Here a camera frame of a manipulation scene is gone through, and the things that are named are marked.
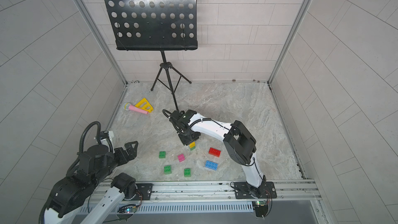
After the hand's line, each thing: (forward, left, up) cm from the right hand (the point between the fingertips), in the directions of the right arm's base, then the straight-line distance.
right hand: (190, 143), depth 85 cm
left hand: (-6, +22, +18) cm, 29 cm away
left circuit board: (-28, +25, +1) cm, 38 cm away
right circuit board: (-28, -32, -4) cm, 43 cm away
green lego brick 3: (-12, +12, -3) cm, 17 cm away
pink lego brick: (-7, +5, -1) cm, 9 cm away
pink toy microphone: (+26, +40, +4) cm, 48 cm away
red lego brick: (-5, -13, -1) cm, 14 cm away
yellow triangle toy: (+28, +31, +1) cm, 42 cm away
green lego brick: (-5, +15, 0) cm, 16 cm away
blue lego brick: (-11, -10, -2) cm, 16 cm away
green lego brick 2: (-2, -1, 0) cm, 3 cm away
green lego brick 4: (-15, +1, +1) cm, 15 cm away
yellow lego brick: (-3, -2, +6) cm, 7 cm away
